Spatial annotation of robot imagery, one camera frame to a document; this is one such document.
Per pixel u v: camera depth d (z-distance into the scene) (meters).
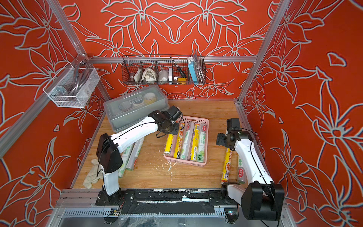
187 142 0.90
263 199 0.39
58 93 0.70
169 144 0.77
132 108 0.95
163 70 0.96
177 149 0.87
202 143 0.90
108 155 0.47
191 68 0.83
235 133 0.56
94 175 0.80
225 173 0.78
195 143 0.91
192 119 1.00
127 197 0.73
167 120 0.60
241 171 0.78
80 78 0.68
